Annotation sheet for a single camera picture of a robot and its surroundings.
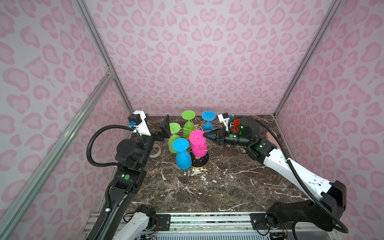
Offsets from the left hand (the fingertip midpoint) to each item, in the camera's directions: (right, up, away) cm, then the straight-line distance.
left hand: (157, 113), depth 58 cm
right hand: (+19, -9, +5) cm, 22 cm away
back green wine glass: (+10, -5, +26) cm, 29 cm away
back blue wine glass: (+21, 0, +21) cm, 30 cm away
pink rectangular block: (+66, -13, +45) cm, 81 cm away
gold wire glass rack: (+15, -5, +14) cm, 21 cm away
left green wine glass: (+4, -6, +16) cm, 18 cm away
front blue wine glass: (+9, -21, +14) cm, 27 cm away
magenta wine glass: (+16, -12, +7) cm, 21 cm away
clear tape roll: (-11, -24, +40) cm, 48 cm away
